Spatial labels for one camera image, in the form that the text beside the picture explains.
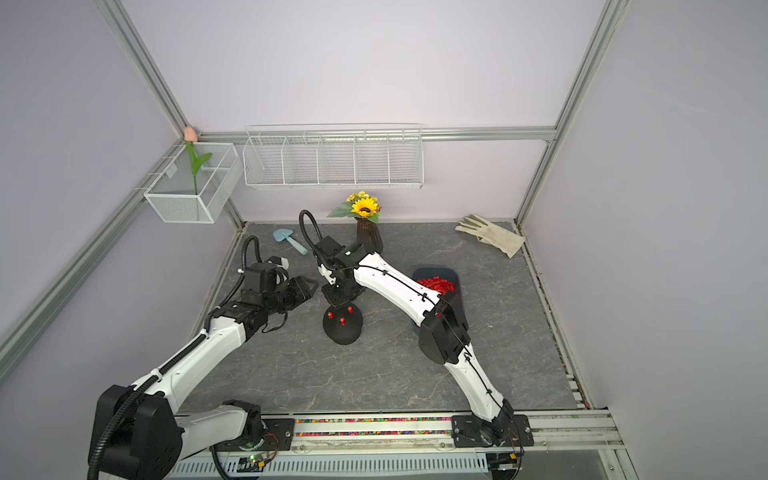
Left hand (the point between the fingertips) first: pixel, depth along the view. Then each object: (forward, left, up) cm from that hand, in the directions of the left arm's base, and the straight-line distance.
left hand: (315, 287), depth 84 cm
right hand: (-3, -6, -3) cm, 7 cm away
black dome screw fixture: (-10, -7, -11) cm, 16 cm away
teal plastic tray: (+13, -42, -17) cm, 47 cm away
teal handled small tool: (+35, +20, -14) cm, 42 cm away
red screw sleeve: (-6, -10, -3) cm, 12 cm away
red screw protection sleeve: (-7, -4, -4) cm, 9 cm away
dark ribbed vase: (+24, -15, -5) cm, 29 cm away
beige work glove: (+28, -63, -15) cm, 70 cm away
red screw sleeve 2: (-9, -8, -3) cm, 12 cm away
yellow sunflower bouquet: (+23, -13, +9) cm, 28 cm away
